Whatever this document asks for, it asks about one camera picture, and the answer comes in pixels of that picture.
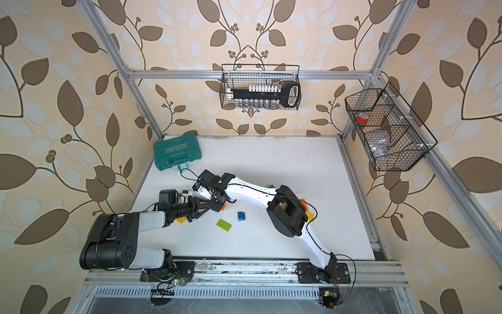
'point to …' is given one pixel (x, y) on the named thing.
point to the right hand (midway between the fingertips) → (216, 201)
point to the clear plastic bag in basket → (380, 148)
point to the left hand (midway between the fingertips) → (207, 202)
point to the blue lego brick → (241, 216)
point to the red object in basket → (363, 118)
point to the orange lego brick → (223, 207)
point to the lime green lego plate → (224, 225)
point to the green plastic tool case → (176, 151)
